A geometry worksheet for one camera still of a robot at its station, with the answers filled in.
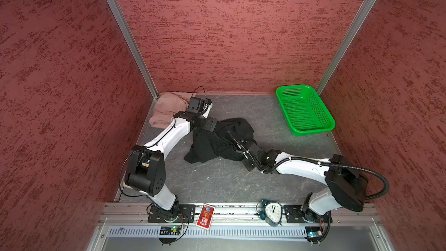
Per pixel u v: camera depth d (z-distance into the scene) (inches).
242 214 29.8
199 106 27.9
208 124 32.0
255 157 25.7
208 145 34.0
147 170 17.6
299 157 20.9
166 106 43.8
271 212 28.1
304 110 46.2
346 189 17.2
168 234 28.5
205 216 28.5
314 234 27.8
